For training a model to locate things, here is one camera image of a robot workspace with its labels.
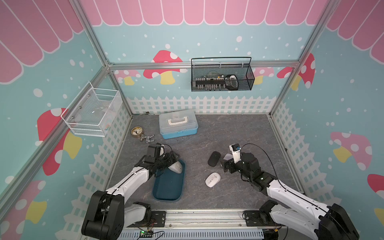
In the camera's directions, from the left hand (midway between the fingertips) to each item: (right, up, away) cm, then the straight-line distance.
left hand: (175, 160), depth 87 cm
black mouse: (+23, 0, +8) cm, 25 cm away
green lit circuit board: (-13, -33, -14) cm, 38 cm away
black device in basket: (+34, +47, +4) cm, 58 cm away
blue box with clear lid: (0, +22, +12) cm, 25 cm away
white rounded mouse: (+21, -10, -2) cm, 24 cm away
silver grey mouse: (+1, -4, -1) cm, 4 cm away
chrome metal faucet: (-23, +12, +18) cm, 31 cm away
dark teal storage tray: (-3, -14, -2) cm, 15 cm away
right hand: (+29, +4, -4) cm, 30 cm away
